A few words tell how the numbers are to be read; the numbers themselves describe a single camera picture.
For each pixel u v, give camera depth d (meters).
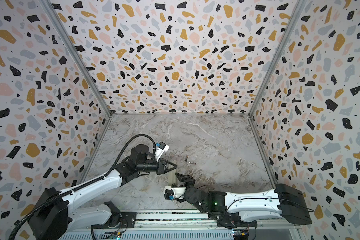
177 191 0.61
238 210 0.51
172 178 0.73
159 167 0.67
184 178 0.66
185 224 0.73
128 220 0.73
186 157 0.97
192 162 0.95
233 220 0.64
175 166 0.73
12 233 0.34
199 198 0.52
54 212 0.40
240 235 0.72
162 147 0.70
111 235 0.70
